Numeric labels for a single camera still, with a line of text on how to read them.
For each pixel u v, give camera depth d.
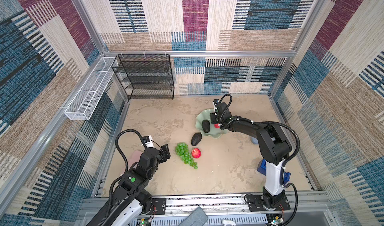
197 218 0.68
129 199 0.50
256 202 0.73
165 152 0.70
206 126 0.99
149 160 0.56
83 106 0.69
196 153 0.87
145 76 1.11
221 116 0.77
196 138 0.92
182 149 0.87
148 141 0.67
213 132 0.99
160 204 0.74
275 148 0.53
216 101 0.89
